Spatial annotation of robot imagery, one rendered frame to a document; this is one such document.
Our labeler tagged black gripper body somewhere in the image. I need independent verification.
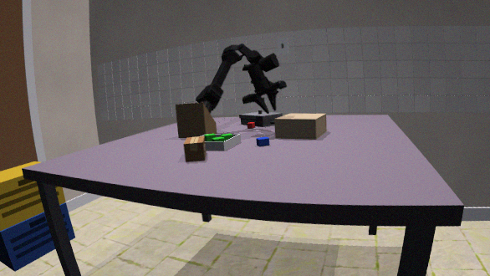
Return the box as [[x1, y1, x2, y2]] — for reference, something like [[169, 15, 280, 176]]
[[242, 74, 287, 104]]

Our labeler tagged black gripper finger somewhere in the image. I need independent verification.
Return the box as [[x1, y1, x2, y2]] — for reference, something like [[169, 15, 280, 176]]
[[267, 91, 278, 111], [253, 98, 269, 114]]

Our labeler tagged white square tray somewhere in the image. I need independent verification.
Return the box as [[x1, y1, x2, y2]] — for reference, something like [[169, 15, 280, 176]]
[[205, 134, 241, 151]]

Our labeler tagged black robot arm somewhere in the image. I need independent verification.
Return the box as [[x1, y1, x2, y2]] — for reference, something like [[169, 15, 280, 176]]
[[196, 43, 279, 114]]

